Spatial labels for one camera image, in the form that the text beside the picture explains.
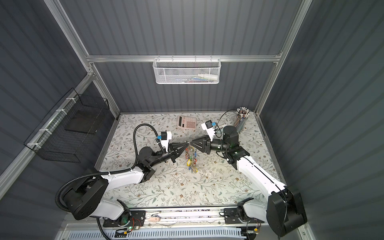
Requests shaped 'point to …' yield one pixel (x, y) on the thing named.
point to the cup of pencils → (242, 113)
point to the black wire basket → (67, 133)
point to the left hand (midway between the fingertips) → (189, 145)
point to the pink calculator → (187, 122)
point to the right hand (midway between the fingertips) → (194, 145)
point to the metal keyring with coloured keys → (190, 156)
